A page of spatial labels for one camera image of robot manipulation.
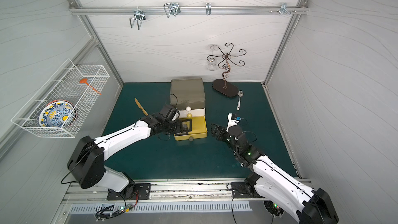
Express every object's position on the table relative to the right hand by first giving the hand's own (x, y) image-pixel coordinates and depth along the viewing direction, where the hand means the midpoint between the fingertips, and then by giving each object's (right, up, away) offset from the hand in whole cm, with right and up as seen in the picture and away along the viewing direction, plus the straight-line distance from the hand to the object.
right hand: (217, 125), depth 79 cm
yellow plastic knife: (-52, +8, +28) cm, 60 cm away
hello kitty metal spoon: (+21, +17, +35) cm, 45 cm away
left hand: (-18, -3, +5) cm, 19 cm away
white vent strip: (-41, -36, -10) cm, 56 cm away
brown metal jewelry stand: (+7, +23, +37) cm, 44 cm away
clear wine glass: (-1, +37, +26) cm, 45 cm away
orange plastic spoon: (-68, +23, -1) cm, 72 cm away
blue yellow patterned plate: (-67, +8, -17) cm, 70 cm away
